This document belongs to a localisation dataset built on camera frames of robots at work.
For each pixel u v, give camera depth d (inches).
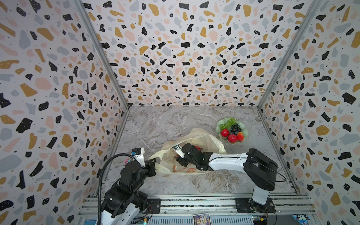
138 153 24.2
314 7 28.2
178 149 28.7
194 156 26.0
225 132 39.5
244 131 39.4
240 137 37.0
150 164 24.2
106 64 36.3
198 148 36.1
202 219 27.2
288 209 29.4
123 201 18.6
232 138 36.5
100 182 18.8
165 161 27.7
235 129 39.2
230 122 40.5
